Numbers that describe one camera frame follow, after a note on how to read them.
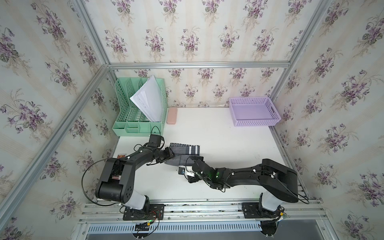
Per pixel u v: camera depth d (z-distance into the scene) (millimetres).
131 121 1075
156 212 727
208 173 638
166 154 819
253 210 738
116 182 439
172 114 1152
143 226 717
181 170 702
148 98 962
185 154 930
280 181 443
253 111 1157
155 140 751
